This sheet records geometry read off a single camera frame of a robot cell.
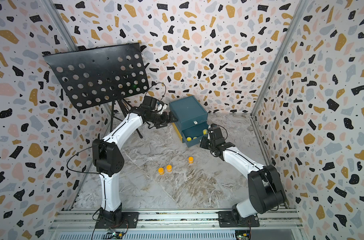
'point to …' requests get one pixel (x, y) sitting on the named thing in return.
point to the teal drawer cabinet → (192, 123)
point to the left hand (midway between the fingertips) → (174, 120)
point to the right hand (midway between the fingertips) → (202, 140)
